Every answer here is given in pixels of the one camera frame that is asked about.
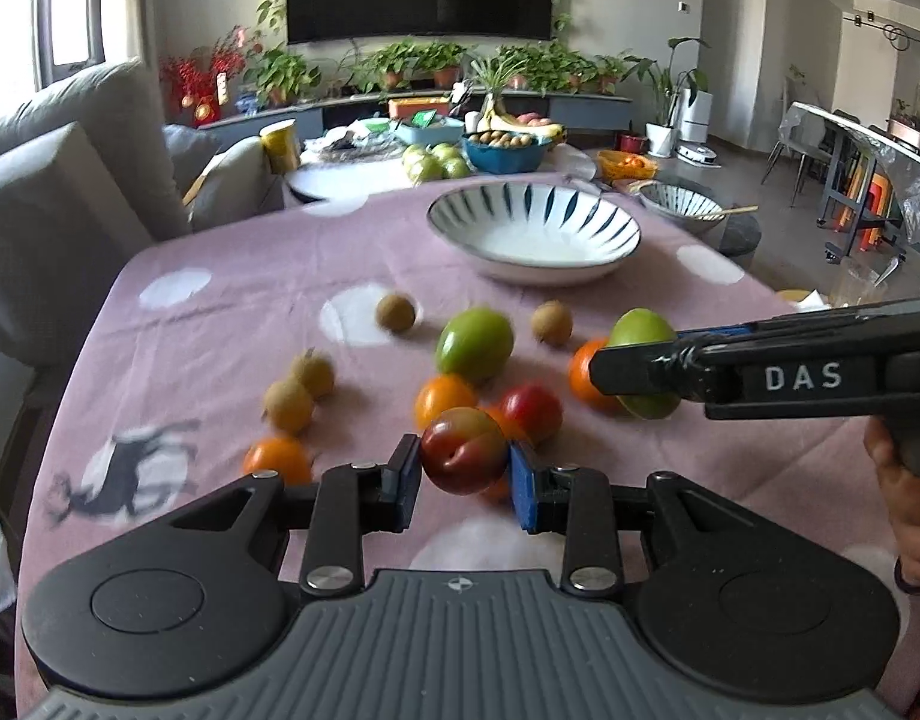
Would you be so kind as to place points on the striped white bowl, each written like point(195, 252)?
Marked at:
point(531, 233)

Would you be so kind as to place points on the large orange front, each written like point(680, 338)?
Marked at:
point(501, 431)

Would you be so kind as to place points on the grey sofa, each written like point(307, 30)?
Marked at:
point(91, 173)

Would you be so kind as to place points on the blue bowl of kiwis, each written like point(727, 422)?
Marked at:
point(501, 153)

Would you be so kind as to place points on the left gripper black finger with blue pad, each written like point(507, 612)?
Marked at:
point(353, 501)
point(577, 504)

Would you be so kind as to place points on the brown kiwi far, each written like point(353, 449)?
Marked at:
point(396, 313)

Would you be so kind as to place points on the red flower decoration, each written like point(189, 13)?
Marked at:
point(198, 82)

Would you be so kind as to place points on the white potted plant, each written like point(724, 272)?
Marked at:
point(671, 89)

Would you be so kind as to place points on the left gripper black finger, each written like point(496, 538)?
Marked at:
point(638, 370)

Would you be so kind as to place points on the brown kiwi left back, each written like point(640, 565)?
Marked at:
point(315, 372)

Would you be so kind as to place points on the dining table with chairs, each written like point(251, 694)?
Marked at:
point(871, 190)

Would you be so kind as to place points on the small orange middle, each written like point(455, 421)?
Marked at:
point(439, 394)

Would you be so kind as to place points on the brown kiwi right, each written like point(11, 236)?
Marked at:
point(552, 323)

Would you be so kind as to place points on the person's right hand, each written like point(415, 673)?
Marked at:
point(900, 490)

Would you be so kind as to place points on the green red mango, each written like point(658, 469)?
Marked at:
point(475, 345)

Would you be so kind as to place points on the brown kiwi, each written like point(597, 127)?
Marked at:
point(288, 406)
point(396, 313)
point(315, 372)
point(552, 323)

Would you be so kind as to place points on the green apple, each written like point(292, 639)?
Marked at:
point(642, 326)

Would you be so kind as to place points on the yellow can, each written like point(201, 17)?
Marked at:
point(280, 143)

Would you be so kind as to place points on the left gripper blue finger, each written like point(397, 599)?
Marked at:
point(730, 331)

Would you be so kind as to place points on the small striped bowl with spoon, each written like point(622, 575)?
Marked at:
point(686, 204)

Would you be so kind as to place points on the green apples pile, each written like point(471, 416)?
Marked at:
point(443, 162)

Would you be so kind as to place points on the pink dotted tablecloth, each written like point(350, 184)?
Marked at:
point(166, 395)

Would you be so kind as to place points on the orange left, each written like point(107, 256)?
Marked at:
point(284, 455)

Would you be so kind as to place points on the orange right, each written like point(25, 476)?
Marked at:
point(580, 384)

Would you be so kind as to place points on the brown kiwi left front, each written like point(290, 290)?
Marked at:
point(288, 406)

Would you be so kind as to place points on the orange bowl of tangerines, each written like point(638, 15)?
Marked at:
point(624, 166)

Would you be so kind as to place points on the banana bunch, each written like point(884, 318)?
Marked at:
point(495, 118)

